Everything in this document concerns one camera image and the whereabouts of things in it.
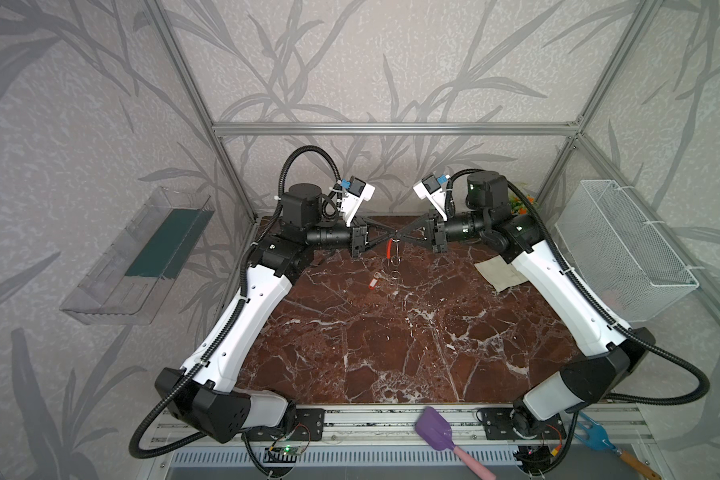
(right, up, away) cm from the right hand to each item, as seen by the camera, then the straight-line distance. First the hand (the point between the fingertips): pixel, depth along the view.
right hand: (401, 227), depth 63 cm
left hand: (-1, -1, -3) cm, 3 cm away
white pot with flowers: (+44, +9, +41) cm, 60 cm away
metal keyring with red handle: (0, -7, +48) cm, 48 cm away
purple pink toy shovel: (+9, -50, +10) cm, 52 cm away
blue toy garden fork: (+49, -51, +10) cm, 72 cm away
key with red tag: (-6, -16, +40) cm, 43 cm away
